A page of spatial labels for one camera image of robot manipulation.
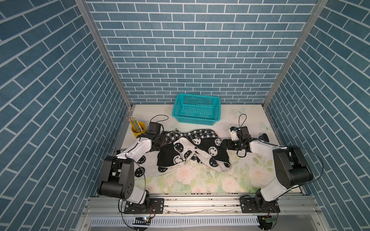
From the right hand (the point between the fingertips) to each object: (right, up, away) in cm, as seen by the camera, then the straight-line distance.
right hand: (226, 144), depth 96 cm
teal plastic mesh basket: (-19, +26, +23) cm, 40 cm away
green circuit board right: (+16, -32, -26) cm, 44 cm away
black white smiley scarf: (-17, -1, -6) cm, 18 cm away
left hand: (-40, +2, -4) cm, 40 cm away
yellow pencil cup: (-59, +8, -5) cm, 60 cm away
